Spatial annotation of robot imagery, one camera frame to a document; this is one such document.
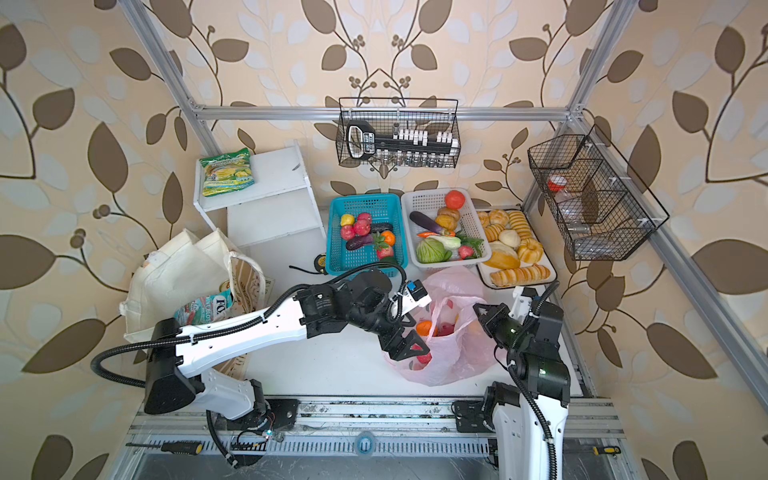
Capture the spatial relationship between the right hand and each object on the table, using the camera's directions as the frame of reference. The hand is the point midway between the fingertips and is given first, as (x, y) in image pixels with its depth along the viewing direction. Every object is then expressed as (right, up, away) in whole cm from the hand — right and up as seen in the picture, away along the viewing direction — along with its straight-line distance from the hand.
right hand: (475, 309), depth 72 cm
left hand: (-13, -4, -8) cm, 16 cm away
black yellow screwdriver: (-71, -31, -4) cm, 77 cm away
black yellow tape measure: (-46, +8, +29) cm, 55 cm away
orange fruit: (-22, +17, +33) cm, 43 cm away
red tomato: (+3, +32, +37) cm, 49 cm away
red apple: (-12, -15, +7) cm, 20 cm away
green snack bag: (-66, +35, +8) cm, 75 cm away
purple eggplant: (-9, +24, +40) cm, 48 cm away
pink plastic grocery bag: (-2, -11, +5) cm, 12 cm away
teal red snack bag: (-68, -1, +3) cm, 68 cm away
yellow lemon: (-38, +24, +40) cm, 60 cm away
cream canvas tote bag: (-75, +9, +6) cm, 76 cm away
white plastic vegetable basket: (-7, +31, +43) cm, 54 cm away
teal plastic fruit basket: (-31, +20, +36) cm, 51 cm away
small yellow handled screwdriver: (+32, -32, -3) cm, 46 cm away
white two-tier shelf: (-58, +27, +24) cm, 68 cm away
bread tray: (+23, +11, +30) cm, 39 cm away
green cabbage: (-9, +13, +25) cm, 29 cm away
